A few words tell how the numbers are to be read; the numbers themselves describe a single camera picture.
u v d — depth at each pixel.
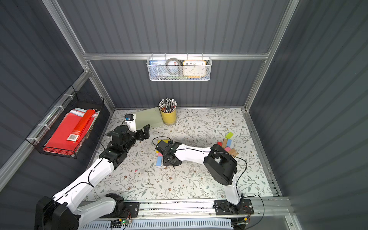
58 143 0.68
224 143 0.99
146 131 0.75
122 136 0.58
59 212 0.38
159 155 0.93
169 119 1.02
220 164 0.52
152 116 1.12
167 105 0.98
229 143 0.99
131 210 0.74
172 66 0.89
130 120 0.66
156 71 0.89
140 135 0.70
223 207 0.73
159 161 0.91
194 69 0.89
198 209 0.75
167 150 0.69
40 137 0.61
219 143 1.00
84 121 0.74
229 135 1.04
